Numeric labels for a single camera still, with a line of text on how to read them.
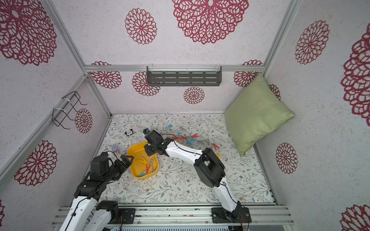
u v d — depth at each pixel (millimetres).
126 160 697
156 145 677
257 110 855
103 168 591
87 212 485
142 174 873
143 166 920
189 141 1032
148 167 912
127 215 736
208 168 516
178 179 868
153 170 879
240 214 657
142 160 922
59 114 730
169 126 1130
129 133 1062
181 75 933
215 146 1003
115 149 953
